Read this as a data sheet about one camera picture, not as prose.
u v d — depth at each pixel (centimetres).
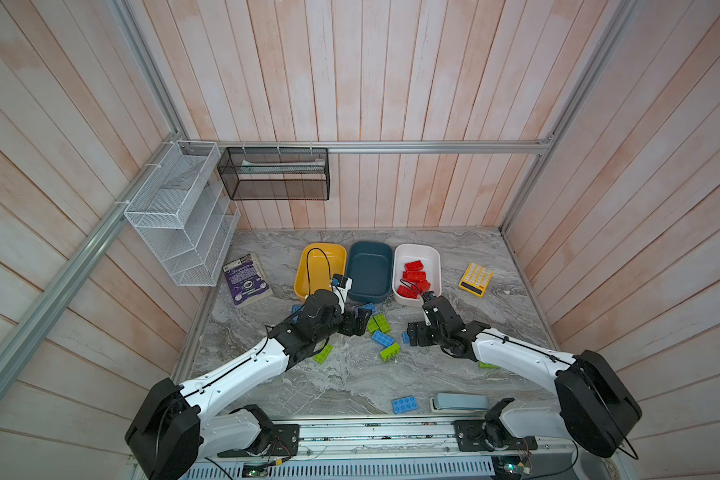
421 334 80
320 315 59
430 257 109
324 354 88
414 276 101
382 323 93
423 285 101
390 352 86
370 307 98
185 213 73
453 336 66
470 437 73
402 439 76
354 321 70
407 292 100
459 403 78
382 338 90
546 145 93
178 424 39
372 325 93
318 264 109
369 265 111
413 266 107
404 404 78
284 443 73
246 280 102
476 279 104
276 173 104
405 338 90
